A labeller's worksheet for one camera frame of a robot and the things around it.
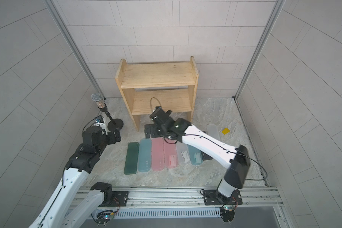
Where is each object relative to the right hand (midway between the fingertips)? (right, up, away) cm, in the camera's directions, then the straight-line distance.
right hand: (151, 131), depth 73 cm
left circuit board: (-21, -39, -8) cm, 45 cm away
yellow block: (+47, -4, +25) cm, 53 cm away
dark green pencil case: (-14, -20, +10) cm, 26 cm away
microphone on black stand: (-30, +1, +23) cm, 38 cm away
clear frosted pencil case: (+16, -16, +13) cm, 26 cm away
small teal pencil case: (+25, -17, +11) cm, 32 cm away
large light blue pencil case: (-7, -17, +11) cm, 22 cm away
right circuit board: (+37, -38, -7) cm, 54 cm away
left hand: (-21, +2, +3) cm, 21 cm away
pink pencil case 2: (+9, -18, +11) cm, 23 cm away
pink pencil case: (+2, -16, +12) cm, 20 cm away
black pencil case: (+30, -17, +11) cm, 36 cm away
